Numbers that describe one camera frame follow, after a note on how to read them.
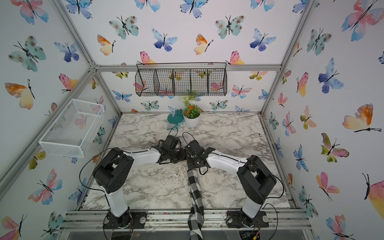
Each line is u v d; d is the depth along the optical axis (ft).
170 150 2.58
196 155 2.25
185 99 3.42
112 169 1.68
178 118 3.77
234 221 2.41
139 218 2.43
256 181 1.49
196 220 2.22
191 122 3.51
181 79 3.21
